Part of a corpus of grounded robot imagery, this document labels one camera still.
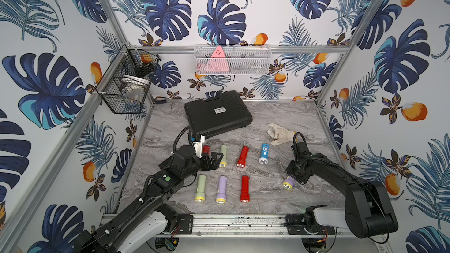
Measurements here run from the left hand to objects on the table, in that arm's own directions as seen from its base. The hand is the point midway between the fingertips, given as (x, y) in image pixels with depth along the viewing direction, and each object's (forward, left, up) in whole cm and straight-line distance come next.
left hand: (216, 152), depth 75 cm
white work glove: (+24, -35, -18) cm, 46 cm away
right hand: (+1, -38, -19) cm, 42 cm away
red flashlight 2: (+8, -13, -18) cm, 23 cm away
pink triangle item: (+43, +3, +16) cm, 46 cm away
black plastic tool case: (+31, +6, -13) cm, 34 cm away
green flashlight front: (-13, +6, -17) cm, 22 cm away
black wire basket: (+26, +46, +11) cm, 54 cm away
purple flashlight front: (-13, -3, -17) cm, 21 cm away
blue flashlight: (+10, -25, -16) cm, 31 cm away
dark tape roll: (+48, +44, -19) cm, 67 cm away
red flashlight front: (-12, -14, -17) cm, 25 cm away
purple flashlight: (-5, -35, -16) cm, 39 cm away
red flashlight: (+11, +7, -17) cm, 22 cm away
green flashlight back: (+4, -3, -17) cm, 18 cm away
